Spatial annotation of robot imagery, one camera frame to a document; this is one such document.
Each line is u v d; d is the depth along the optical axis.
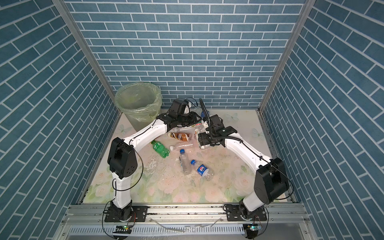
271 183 0.43
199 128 0.88
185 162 0.90
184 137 0.97
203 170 0.83
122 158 0.50
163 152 0.91
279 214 0.75
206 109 1.23
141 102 1.06
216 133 0.64
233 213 0.74
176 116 0.70
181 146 0.98
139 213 0.74
